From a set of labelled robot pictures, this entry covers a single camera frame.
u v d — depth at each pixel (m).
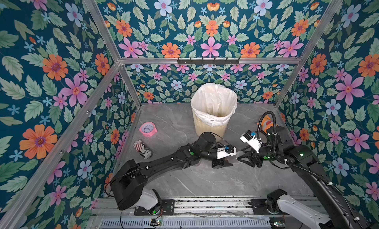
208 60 0.93
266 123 0.99
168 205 0.74
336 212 0.39
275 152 0.52
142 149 0.91
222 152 0.62
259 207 0.73
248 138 0.58
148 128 1.02
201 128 0.82
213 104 0.96
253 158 0.57
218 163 0.64
